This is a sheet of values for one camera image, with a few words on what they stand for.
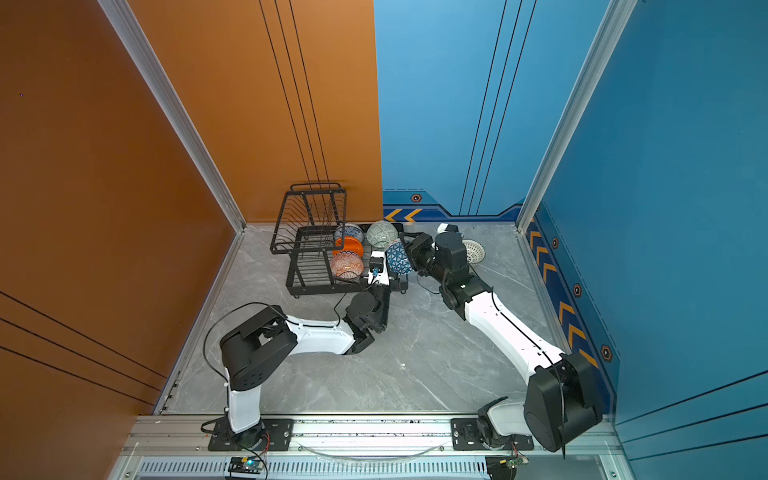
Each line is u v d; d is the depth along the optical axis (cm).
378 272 67
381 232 112
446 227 74
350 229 111
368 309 62
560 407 39
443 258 60
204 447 72
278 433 74
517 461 70
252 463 71
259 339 54
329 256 84
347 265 103
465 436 72
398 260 83
